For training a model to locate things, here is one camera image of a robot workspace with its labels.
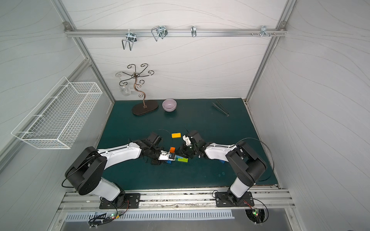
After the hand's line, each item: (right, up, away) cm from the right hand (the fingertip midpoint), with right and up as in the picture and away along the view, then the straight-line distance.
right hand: (174, 152), depth 86 cm
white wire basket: (-55, +20, -18) cm, 61 cm away
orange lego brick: (-2, 0, +6) cm, 6 cm away
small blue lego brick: (+26, -1, -14) cm, 29 cm away
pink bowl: (-7, +30, +28) cm, 42 cm away
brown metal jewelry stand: (-25, +29, +29) cm, 48 cm away
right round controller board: (+43, -29, -13) cm, 53 cm away
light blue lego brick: (+2, -4, +2) cm, 5 cm away
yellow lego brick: (0, +8, +12) cm, 15 cm away
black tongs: (+39, +23, +25) cm, 52 cm away
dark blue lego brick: (-3, -6, 0) cm, 7 cm away
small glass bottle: (-38, +40, +17) cm, 57 cm away
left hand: (-5, -4, +2) cm, 7 cm away
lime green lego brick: (+5, -5, +2) cm, 8 cm away
